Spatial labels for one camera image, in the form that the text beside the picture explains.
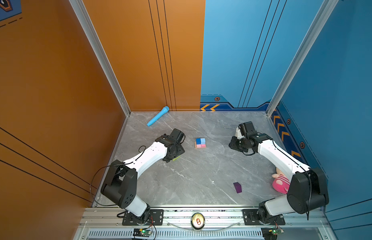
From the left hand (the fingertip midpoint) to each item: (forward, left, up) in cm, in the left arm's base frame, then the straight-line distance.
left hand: (178, 151), depth 89 cm
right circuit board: (-38, -48, -7) cm, 62 cm away
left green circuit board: (-39, +14, -9) cm, 43 cm away
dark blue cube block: (+9, -12, -2) cm, 16 cm away
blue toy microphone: (+41, +14, -6) cm, 44 cm away
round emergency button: (-36, -11, +3) cm, 37 cm away
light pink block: (+7, -12, -5) cm, 15 cm away
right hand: (+3, -30, +4) cm, 30 cm away
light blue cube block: (+10, -15, -3) cm, 18 cm away
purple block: (-18, -34, -7) cm, 39 cm away
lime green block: (-10, +1, +10) cm, 14 cm away
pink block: (+7, -16, -5) cm, 18 cm away
